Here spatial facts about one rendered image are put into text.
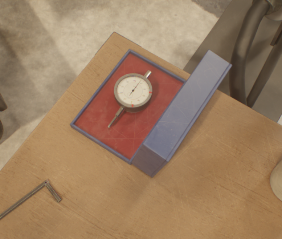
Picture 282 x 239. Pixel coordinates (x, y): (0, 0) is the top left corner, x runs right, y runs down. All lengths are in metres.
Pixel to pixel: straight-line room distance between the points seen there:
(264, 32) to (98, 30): 0.50
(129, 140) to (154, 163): 0.10
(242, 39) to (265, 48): 0.52
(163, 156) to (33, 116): 0.74
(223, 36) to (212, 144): 0.70
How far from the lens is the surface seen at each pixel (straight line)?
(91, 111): 0.65
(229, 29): 1.33
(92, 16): 1.35
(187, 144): 0.64
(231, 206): 0.62
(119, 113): 0.63
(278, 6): 0.85
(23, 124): 1.20
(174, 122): 0.52
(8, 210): 0.63
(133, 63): 0.69
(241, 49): 0.79
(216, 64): 0.57
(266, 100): 1.23
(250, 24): 0.80
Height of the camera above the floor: 1.06
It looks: 66 degrees down
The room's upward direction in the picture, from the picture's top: straight up
